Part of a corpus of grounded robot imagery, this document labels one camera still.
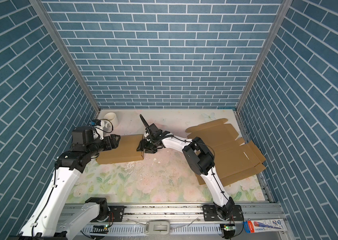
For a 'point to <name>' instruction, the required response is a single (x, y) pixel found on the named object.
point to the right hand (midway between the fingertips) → (139, 149)
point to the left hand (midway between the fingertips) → (114, 136)
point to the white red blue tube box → (264, 226)
